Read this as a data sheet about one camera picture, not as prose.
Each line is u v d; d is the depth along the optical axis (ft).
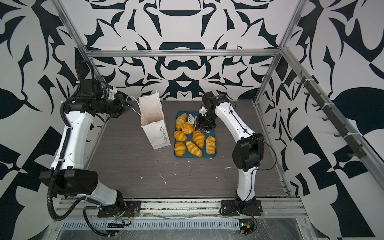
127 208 2.39
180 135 3.12
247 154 1.65
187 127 3.25
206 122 2.41
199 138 3.10
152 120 3.33
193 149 2.99
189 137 3.24
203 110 2.70
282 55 2.85
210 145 3.02
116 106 2.09
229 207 2.44
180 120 3.43
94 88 1.83
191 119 2.97
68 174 1.32
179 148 3.00
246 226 2.32
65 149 1.39
